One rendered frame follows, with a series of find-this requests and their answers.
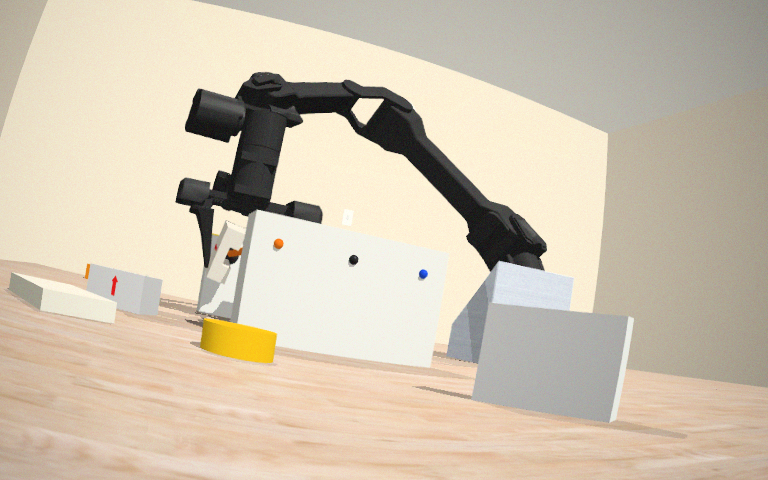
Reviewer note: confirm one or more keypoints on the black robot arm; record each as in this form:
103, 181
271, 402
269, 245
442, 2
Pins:
266, 104

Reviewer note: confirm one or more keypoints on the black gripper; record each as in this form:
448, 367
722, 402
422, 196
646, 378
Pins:
252, 180

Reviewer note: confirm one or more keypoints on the yellow short cylinder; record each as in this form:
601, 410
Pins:
238, 341

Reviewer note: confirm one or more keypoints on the cream flat block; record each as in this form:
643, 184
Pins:
56, 297

